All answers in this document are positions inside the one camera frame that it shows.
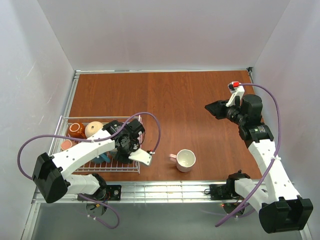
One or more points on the beige round mug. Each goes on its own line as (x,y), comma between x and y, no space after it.
(92,128)

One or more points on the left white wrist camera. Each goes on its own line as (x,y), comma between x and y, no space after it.
(141,156)

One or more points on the salmon pink cup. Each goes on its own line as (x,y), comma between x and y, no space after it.
(67,144)

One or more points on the white wire dish rack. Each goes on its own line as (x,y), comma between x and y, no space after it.
(113,166)

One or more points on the orange brown mug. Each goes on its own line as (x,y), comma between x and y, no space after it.
(77,130)

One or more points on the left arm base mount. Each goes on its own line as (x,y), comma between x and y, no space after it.
(112,193)

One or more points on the pink faceted mug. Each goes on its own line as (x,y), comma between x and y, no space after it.
(184,160)

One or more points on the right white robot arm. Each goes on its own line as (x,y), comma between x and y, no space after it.
(279,205)

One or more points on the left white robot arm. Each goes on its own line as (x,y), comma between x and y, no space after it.
(54,174)

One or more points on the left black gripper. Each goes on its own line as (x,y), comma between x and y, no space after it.
(122,155)

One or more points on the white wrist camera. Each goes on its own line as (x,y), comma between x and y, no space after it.
(141,156)
(237,91)

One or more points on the aluminium front rail frame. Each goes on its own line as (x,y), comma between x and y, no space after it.
(180,192)

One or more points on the light blue mug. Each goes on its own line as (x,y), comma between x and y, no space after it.
(102,158)

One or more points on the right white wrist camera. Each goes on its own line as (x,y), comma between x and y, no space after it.
(237,91)

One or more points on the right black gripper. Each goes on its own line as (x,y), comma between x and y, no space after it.
(224,112)

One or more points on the aluminium left rail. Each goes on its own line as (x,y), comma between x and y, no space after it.
(62,125)

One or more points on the blue bear mug yellow inside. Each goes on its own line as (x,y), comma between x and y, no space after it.
(114,154)

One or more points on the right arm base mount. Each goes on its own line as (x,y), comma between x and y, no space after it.
(220,192)

